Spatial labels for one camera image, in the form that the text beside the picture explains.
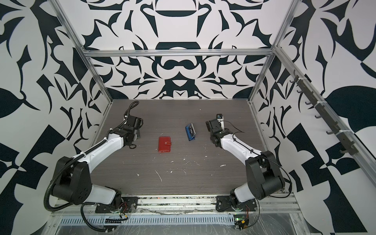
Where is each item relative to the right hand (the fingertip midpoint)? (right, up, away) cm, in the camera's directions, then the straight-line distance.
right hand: (223, 130), depth 90 cm
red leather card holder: (-37, -9, +4) cm, 38 cm away
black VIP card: (-19, -1, +8) cm, 20 cm away
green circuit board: (+4, -42, -19) cm, 46 cm away
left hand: (-56, +1, -2) cm, 56 cm away
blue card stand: (-22, -2, +12) cm, 25 cm away
